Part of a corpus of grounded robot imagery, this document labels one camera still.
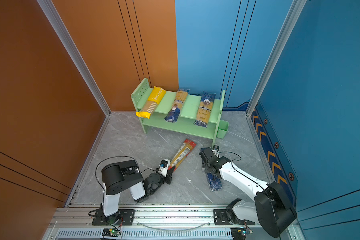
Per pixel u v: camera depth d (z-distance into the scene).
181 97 0.87
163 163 0.76
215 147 0.77
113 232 0.71
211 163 0.66
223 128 0.97
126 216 0.74
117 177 0.52
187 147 0.94
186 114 0.82
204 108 0.81
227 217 0.64
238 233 0.71
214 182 0.81
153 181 0.68
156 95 0.89
